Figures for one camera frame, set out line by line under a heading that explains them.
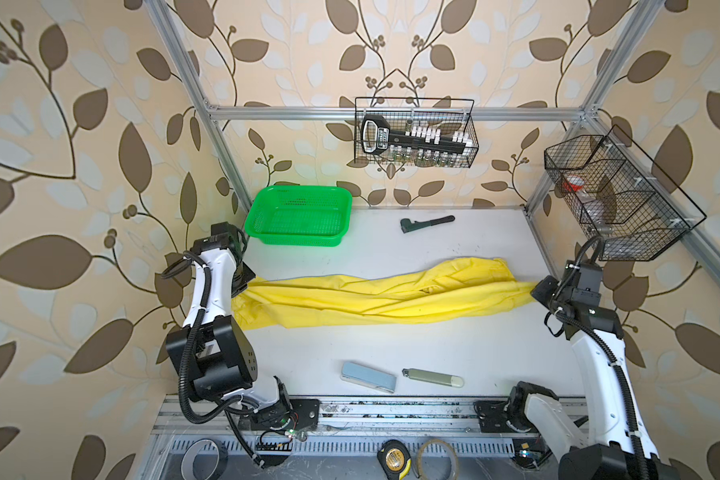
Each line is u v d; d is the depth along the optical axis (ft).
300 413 2.43
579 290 1.84
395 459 2.18
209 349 1.55
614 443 1.26
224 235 1.95
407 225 3.75
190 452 2.30
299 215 3.92
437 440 2.35
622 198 2.49
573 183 2.66
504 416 2.40
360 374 2.53
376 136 2.77
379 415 2.48
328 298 2.93
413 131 2.71
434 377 2.60
